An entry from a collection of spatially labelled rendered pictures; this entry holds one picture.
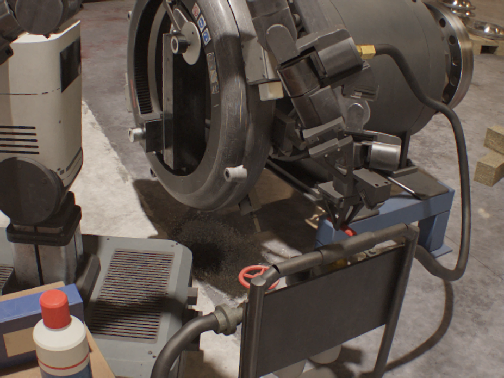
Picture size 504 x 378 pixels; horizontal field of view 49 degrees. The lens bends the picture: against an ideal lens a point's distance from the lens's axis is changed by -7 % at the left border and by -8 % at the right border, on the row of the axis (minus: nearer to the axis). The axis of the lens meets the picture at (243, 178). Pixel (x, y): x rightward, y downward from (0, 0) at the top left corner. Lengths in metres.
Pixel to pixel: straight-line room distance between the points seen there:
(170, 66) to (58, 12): 0.79
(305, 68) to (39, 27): 0.40
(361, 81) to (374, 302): 0.50
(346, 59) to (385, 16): 0.99
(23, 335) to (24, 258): 0.49
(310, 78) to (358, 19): 0.91
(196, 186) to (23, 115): 0.66
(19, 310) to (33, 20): 0.42
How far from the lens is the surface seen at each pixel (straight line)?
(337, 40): 0.89
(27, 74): 1.10
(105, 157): 2.72
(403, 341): 1.74
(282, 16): 0.86
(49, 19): 0.89
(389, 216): 1.88
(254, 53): 1.34
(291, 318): 1.08
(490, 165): 2.80
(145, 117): 1.75
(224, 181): 1.53
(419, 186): 2.04
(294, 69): 0.88
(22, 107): 1.13
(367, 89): 0.92
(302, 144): 1.41
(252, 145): 1.45
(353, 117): 1.15
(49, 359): 0.70
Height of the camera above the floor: 1.10
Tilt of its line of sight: 26 degrees down
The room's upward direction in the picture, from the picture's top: 3 degrees clockwise
